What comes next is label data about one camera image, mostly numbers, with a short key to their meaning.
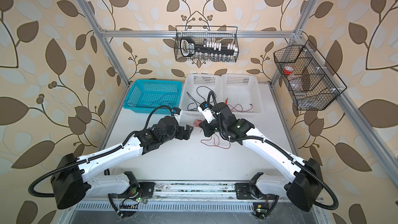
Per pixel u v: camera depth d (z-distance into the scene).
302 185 0.38
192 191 0.75
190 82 1.15
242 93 1.16
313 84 0.72
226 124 0.56
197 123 0.88
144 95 1.15
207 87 1.16
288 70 0.81
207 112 0.66
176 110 0.70
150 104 1.08
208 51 0.83
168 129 0.60
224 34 0.91
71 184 0.39
